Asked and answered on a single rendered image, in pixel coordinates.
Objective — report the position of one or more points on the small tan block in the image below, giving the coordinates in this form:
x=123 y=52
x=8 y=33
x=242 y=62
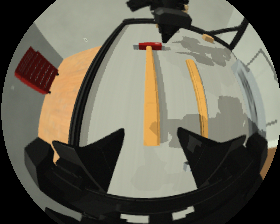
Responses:
x=206 y=38

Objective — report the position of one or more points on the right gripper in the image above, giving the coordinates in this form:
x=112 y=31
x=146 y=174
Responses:
x=170 y=17

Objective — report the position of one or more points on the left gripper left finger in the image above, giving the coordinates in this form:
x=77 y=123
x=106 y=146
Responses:
x=97 y=159

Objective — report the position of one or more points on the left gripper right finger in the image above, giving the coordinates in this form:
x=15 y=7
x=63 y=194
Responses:
x=204 y=155

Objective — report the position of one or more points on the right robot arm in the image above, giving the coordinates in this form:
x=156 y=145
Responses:
x=134 y=5

